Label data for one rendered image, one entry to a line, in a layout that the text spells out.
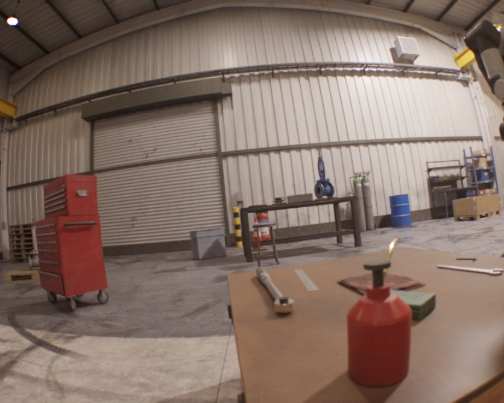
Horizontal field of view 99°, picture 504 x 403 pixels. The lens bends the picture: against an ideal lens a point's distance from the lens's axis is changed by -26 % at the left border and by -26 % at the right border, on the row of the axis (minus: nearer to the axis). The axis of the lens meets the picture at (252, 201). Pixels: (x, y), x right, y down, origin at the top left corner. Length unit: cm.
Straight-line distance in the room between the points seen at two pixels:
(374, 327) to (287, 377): 14
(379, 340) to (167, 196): 818
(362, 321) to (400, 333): 5
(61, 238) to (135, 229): 609
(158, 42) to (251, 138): 468
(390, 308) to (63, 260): 260
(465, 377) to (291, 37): 991
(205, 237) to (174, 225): 272
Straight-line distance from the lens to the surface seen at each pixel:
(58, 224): 272
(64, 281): 274
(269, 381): 39
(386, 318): 33
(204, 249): 568
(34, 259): 556
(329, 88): 930
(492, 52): 138
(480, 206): 771
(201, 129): 853
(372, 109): 948
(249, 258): 470
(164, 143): 867
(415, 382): 37
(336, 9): 1086
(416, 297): 57
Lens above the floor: 68
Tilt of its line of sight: 4 degrees up
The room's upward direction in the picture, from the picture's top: 6 degrees counter-clockwise
